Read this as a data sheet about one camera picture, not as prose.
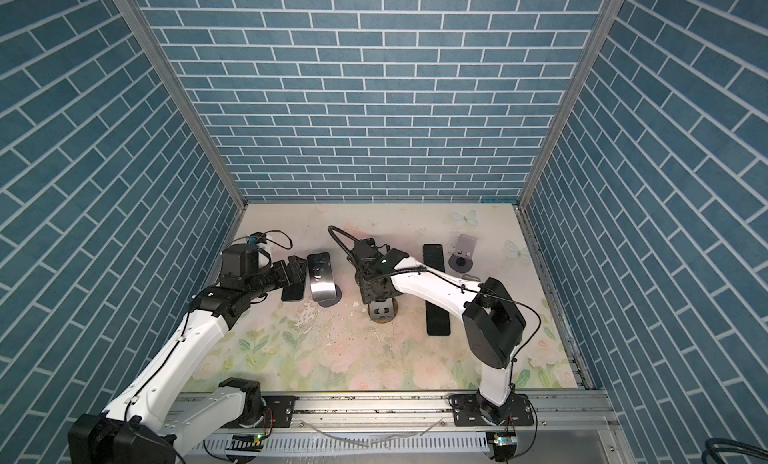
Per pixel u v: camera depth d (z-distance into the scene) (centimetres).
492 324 46
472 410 74
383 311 84
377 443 71
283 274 71
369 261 66
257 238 69
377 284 60
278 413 74
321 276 89
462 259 102
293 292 94
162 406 43
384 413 75
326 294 88
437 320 91
